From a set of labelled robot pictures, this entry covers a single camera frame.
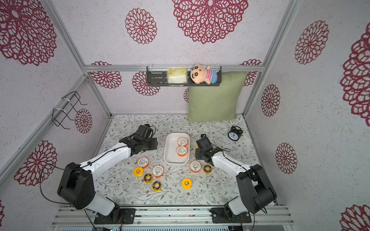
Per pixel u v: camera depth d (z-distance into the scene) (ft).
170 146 3.31
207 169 2.96
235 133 3.28
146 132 2.23
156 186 2.75
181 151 3.18
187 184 2.75
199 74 2.79
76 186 1.41
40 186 1.46
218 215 2.39
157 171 2.90
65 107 2.51
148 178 2.85
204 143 2.30
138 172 2.92
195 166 2.98
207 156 2.15
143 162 3.02
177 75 2.95
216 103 3.34
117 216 2.26
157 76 3.32
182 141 3.36
